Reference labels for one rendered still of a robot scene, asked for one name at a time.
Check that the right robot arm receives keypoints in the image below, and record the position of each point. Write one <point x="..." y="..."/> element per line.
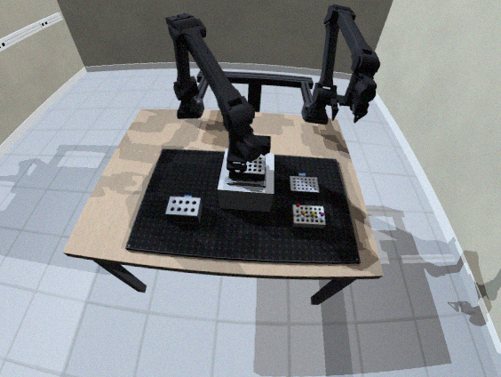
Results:
<point x="235" y="117"/>

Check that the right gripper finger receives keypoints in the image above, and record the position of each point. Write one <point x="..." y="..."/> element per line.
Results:
<point x="243" y="169"/>

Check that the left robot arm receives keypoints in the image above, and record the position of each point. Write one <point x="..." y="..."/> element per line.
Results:
<point x="361" y="81"/>

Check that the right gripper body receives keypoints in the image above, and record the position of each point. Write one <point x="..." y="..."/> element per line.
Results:
<point x="232" y="157"/>

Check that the white tube rack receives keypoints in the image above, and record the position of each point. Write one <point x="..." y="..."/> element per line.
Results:
<point x="315" y="222"/>

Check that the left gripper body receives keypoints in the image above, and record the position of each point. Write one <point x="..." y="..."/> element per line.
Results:
<point x="340" y="100"/>

